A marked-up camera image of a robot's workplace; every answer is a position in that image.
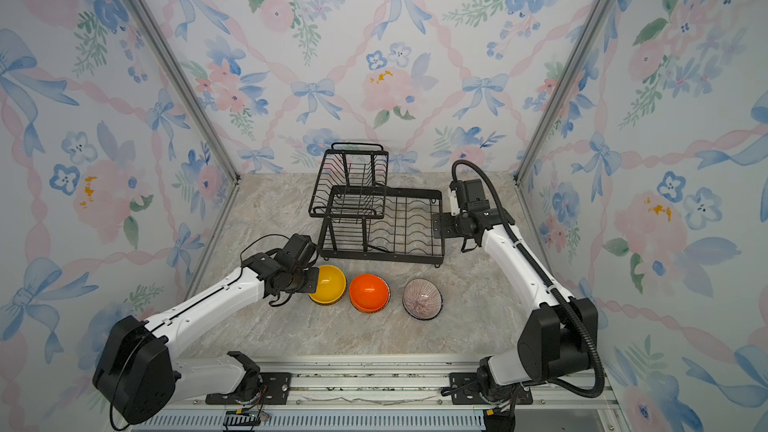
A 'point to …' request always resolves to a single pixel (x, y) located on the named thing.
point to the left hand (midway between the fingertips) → (312, 277)
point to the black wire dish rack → (364, 219)
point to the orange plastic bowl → (370, 293)
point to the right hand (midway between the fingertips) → (450, 221)
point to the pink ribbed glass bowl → (422, 299)
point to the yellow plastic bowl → (331, 285)
